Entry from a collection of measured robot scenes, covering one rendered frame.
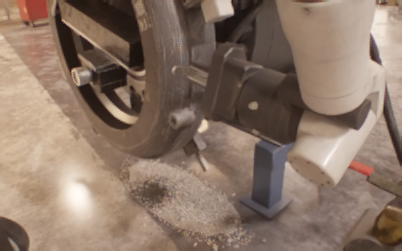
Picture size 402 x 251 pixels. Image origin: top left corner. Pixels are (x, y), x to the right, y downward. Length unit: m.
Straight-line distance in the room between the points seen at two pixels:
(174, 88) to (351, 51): 0.45
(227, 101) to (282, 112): 0.10
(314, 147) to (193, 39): 0.36
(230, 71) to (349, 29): 0.24
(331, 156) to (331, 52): 0.14
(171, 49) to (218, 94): 0.20
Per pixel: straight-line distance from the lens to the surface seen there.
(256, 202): 1.14
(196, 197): 1.16
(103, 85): 0.78
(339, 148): 0.36
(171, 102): 0.67
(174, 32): 0.62
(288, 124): 0.39
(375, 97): 0.38
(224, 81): 0.45
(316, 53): 0.25
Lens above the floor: 0.77
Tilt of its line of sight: 28 degrees down
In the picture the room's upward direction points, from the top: 2 degrees counter-clockwise
